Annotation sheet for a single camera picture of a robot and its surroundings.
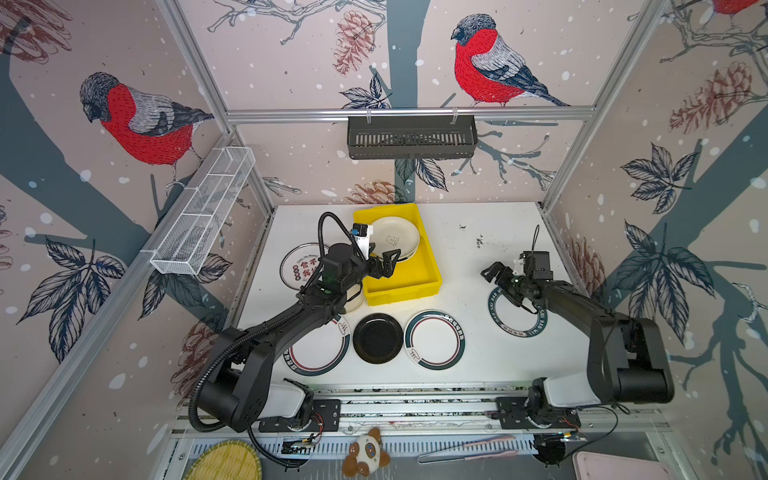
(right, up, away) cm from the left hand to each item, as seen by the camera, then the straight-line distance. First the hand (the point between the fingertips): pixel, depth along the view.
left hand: (387, 247), depth 81 cm
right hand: (+33, -11, +12) cm, 36 cm away
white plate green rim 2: (-19, -30, +3) cm, 36 cm away
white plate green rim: (+14, -28, +6) cm, 32 cm away
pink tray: (+47, -48, -16) cm, 69 cm away
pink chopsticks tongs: (+8, -48, -13) cm, 50 cm away
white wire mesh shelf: (-49, 0, -10) cm, 50 cm away
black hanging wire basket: (+8, +38, +23) cm, 45 cm away
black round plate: (-3, -27, +5) cm, 28 cm away
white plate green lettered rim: (+39, -23, +9) cm, 46 cm away
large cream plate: (+2, +4, +27) cm, 27 cm away
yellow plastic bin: (+9, -12, +23) cm, 27 cm away
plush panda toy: (-5, -46, -15) cm, 49 cm away
